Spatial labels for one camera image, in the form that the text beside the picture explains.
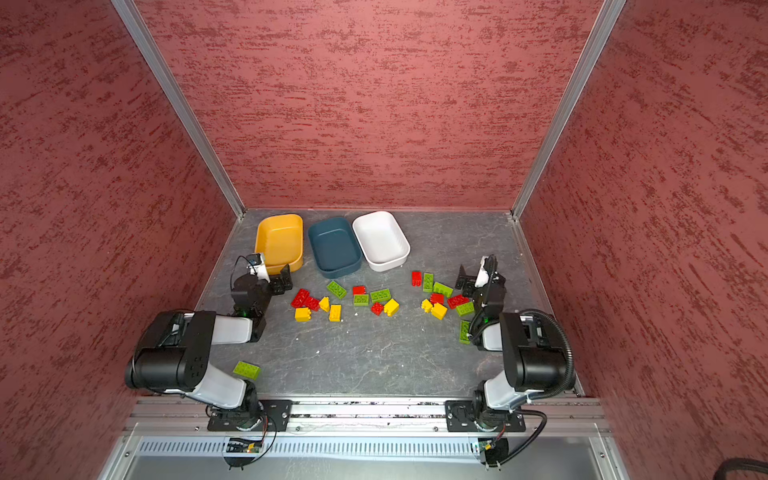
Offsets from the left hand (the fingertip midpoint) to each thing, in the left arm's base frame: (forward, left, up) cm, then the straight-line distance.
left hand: (275, 271), depth 94 cm
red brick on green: (-3, -27, -7) cm, 28 cm away
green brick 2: (-3, -19, -7) cm, 20 cm away
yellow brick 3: (-9, -38, -5) cm, 39 cm away
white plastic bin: (+18, -34, -5) cm, 38 cm away
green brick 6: (-9, -61, -5) cm, 62 cm away
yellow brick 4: (-10, -53, -6) cm, 54 cm away
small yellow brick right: (-9, -49, -5) cm, 50 cm away
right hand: (0, -64, +2) cm, 64 cm away
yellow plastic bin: (+18, +5, -6) cm, 20 cm away
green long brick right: (-17, -60, -5) cm, 62 cm away
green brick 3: (-5, -34, -5) cm, 35 cm away
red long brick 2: (-6, -59, -6) cm, 60 cm away
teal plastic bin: (+15, -16, -6) cm, 23 cm away
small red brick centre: (-10, -33, -6) cm, 35 cm away
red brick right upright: (+2, -46, -6) cm, 47 cm away
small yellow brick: (-9, -17, -5) cm, 20 cm away
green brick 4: (0, -50, -6) cm, 51 cm away
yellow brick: (-12, -10, -6) cm, 17 cm away
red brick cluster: (-8, -12, -6) cm, 16 cm away
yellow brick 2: (-11, -20, -7) cm, 24 cm away
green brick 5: (-2, -54, -5) cm, 54 cm away
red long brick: (-6, -8, -6) cm, 12 cm away
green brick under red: (-7, -28, -6) cm, 29 cm away
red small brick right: (-6, -53, -6) cm, 53 cm away
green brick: (-28, +2, -7) cm, 29 cm away
